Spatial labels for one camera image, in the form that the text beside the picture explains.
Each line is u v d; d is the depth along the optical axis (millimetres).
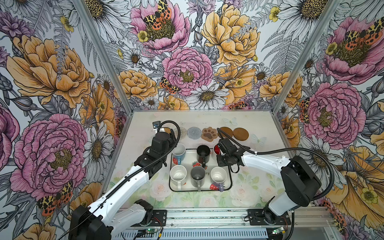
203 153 934
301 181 451
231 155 672
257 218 732
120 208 459
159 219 731
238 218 760
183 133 1082
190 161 935
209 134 1076
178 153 858
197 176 867
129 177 484
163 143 569
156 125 660
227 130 1114
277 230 715
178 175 872
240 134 1096
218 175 869
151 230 712
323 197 458
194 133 1084
